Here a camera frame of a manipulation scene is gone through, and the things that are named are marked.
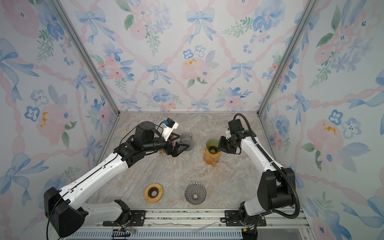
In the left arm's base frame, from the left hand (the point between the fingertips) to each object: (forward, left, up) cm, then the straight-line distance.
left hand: (184, 140), depth 69 cm
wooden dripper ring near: (-15, +18, -29) cm, 37 cm away
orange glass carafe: (+2, -15, -22) cm, 27 cm away
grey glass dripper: (-16, -5, -27) cm, 32 cm away
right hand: (+7, -19, -17) cm, 26 cm away
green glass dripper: (+8, -16, -18) cm, 25 cm away
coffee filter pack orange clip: (-8, +9, +3) cm, 12 cm away
